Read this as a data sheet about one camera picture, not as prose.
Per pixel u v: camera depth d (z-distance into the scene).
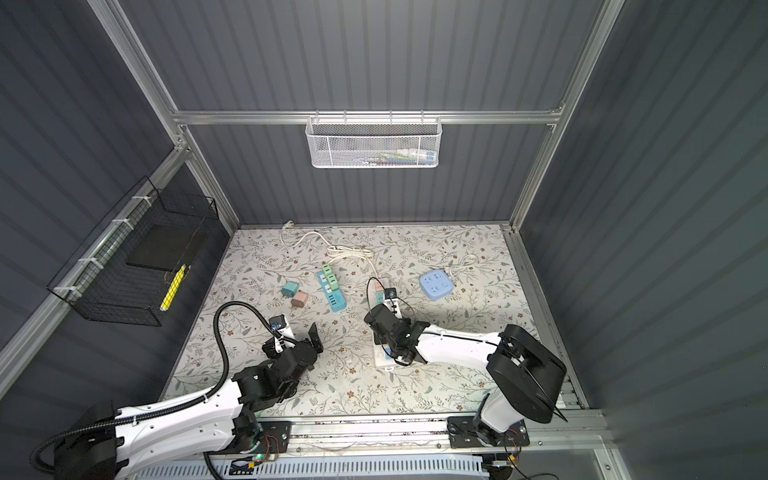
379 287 0.75
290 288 1.00
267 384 0.61
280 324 0.69
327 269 0.99
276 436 0.73
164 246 0.77
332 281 0.96
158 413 0.47
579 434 0.74
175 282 0.70
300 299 0.98
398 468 0.77
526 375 0.48
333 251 1.10
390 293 0.77
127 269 0.72
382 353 0.85
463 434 0.73
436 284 1.00
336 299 0.96
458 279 1.05
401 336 0.64
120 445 0.43
